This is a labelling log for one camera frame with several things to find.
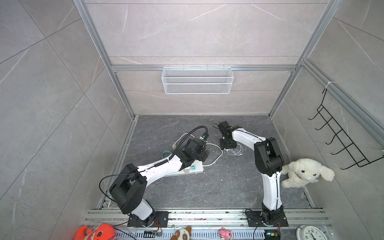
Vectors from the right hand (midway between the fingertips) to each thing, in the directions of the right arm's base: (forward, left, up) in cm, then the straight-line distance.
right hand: (226, 145), depth 102 cm
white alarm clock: (-51, -30, +3) cm, 59 cm away
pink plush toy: (-50, +8, +3) cm, 51 cm away
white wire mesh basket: (+34, +19, +30) cm, 49 cm away
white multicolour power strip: (-17, +21, +2) cm, 27 cm away
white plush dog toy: (-27, -31, +16) cm, 45 cm away
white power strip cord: (-1, +36, +1) cm, 36 cm away
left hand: (-7, +18, +14) cm, 24 cm away
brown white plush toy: (-50, +28, +3) cm, 57 cm away
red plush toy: (-49, +62, +9) cm, 79 cm away
